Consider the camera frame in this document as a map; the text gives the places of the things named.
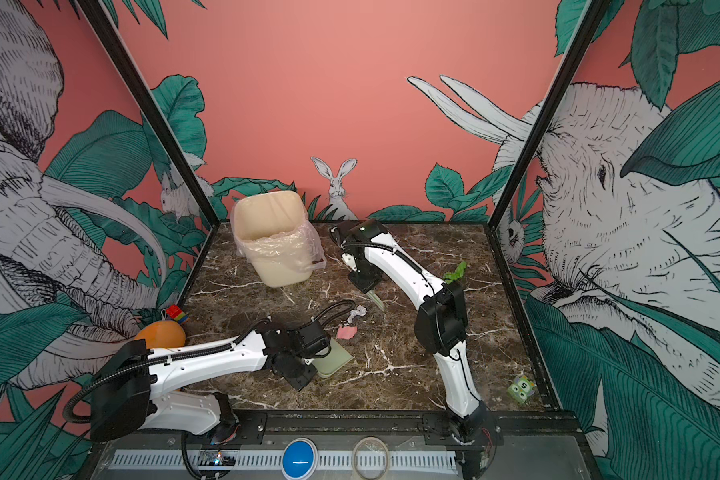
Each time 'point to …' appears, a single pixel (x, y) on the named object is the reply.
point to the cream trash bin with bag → (276, 238)
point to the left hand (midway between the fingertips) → (305, 374)
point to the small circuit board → (217, 457)
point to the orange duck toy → (162, 334)
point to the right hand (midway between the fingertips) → (366, 282)
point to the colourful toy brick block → (177, 314)
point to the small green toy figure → (521, 388)
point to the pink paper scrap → (346, 332)
